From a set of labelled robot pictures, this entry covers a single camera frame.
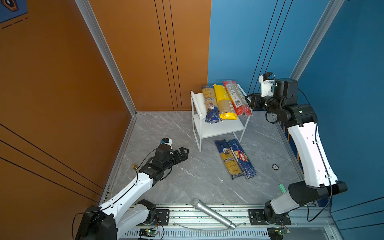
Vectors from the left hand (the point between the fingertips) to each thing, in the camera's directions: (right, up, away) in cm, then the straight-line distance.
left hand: (184, 150), depth 83 cm
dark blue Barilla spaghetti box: (+36, -11, +2) cm, 38 cm away
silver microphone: (+7, -25, -9) cm, 28 cm away
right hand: (+32, +28, -14) cm, 45 cm away
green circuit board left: (-16, -37, -12) cm, 42 cm away
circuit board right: (+45, -37, -12) cm, 60 cm away
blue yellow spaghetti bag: (+26, -6, +9) cm, 29 cm away
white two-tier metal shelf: (+10, +12, +5) cm, 17 cm away
